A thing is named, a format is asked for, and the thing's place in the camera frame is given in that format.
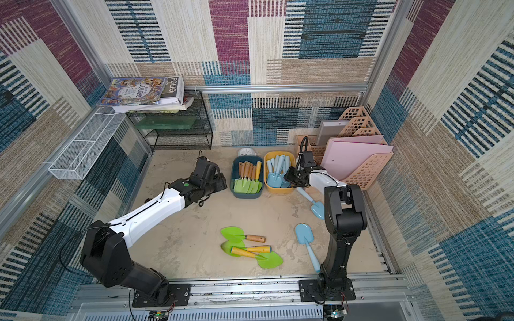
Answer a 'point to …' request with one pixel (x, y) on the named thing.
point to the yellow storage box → (272, 156)
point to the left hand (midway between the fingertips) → (220, 179)
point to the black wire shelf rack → (199, 138)
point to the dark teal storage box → (235, 174)
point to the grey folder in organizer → (329, 129)
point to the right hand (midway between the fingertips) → (286, 174)
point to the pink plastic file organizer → (361, 180)
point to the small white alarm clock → (246, 152)
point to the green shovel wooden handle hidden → (254, 185)
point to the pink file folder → (345, 156)
